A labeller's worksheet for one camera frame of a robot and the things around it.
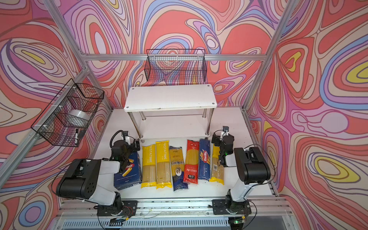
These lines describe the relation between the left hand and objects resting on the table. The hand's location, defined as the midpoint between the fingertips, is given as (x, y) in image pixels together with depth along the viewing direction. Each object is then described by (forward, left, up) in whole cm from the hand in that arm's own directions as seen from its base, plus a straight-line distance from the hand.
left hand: (132, 138), depth 94 cm
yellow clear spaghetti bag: (-23, -54, -5) cm, 59 cm away
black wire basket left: (-5, +25, +26) cm, 36 cm away
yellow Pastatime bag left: (-17, -13, -4) cm, 22 cm away
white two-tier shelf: (+1, -27, +25) cm, 37 cm away
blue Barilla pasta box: (-24, -5, 0) cm, 25 cm away
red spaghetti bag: (-23, -38, -4) cm, 45 cm away
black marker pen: (-11, +20, +19) cm, 30 cm away
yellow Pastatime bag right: (-17, -21, -4) cm, 27 cm away
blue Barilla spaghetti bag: (-14, -47, -3) cm, 49 cm away
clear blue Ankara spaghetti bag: (-20, -31, -4) cm, 36 cm away
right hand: (+3, -60, -2) cm, 60 cm away
